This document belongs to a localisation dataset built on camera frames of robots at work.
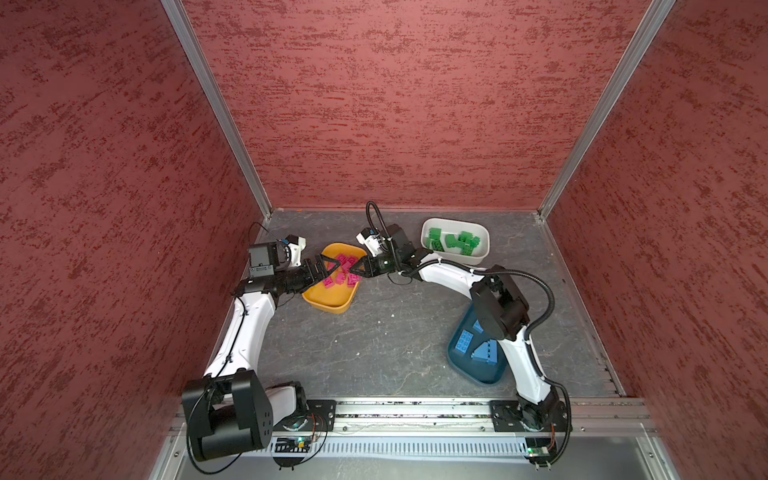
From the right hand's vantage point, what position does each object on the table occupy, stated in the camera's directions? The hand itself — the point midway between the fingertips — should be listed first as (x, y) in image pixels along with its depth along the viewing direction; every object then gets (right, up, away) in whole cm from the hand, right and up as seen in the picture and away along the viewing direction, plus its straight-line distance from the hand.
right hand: (353, 273), depth 90 cm
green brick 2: (+40, +12, +20) cm, 46 cm away
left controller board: (-13, -43, -17) cm, 48 cm away
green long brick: (+29, +8, +18) cm, 35 cm away
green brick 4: (+40, +6, +17) cm, 44 cm away
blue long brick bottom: (+39, -21, -8) cm, 45 cm away
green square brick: (+44, +10, +20) cm, 49 cm away
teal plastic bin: (+33, -25, -8) cm, 42 cm away
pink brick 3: (0, -2, 0) cm, 2 cm away
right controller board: (+48, -41, -19) cm, 66 cm away
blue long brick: (+33, -20, -4) cm, 39 cm away
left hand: (-5, +1, -9) cm, 10 cm away
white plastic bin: (+37, +15, +23) cm, 46 cm away
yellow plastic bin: (-7, -7, +7) cm, 13 cm away
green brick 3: (+34, +10, +21) cm, 41 cm away
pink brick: (-6, +4, +14) cm, 15 cm away
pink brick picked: (-2, +3, +13) cm, 13 cm away
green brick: (+29, +13, +23) cm, 39 cm away
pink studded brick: (-5, -3, +8) cm, 10 cm away
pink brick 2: (-9, -4, +8) cm, 13 cm away
